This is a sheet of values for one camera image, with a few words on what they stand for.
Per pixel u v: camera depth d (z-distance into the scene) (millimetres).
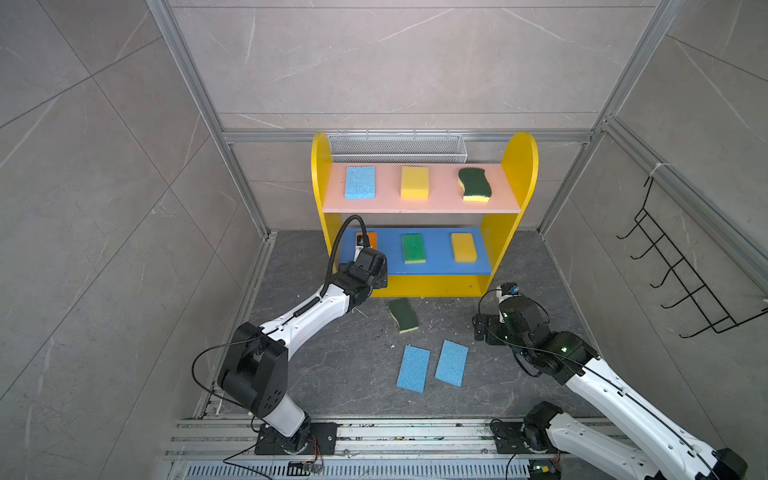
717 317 593
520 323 549
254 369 439
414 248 951
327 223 729
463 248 924
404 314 963
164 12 673
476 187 736
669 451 401
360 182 746
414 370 836
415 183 722
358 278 655
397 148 977
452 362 856
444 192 751
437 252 927
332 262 602
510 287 662
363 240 746
